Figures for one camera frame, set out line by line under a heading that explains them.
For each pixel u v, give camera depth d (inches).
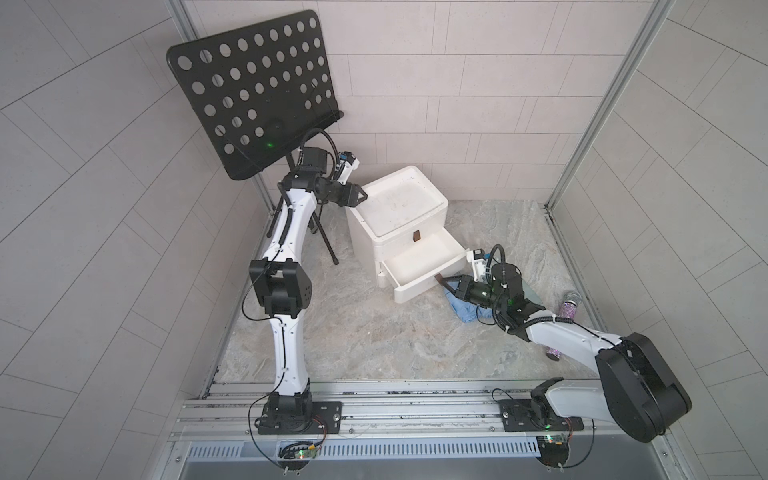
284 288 21.7
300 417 25.3
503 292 25.2
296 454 25.9
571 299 34.7
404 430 27.8
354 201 31.7
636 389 16.2
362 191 33.2
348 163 30.9
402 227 31.7
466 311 34.0
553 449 27.2
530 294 35.9
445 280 31.8
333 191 29.8
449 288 31.0
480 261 30.1
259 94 25.4
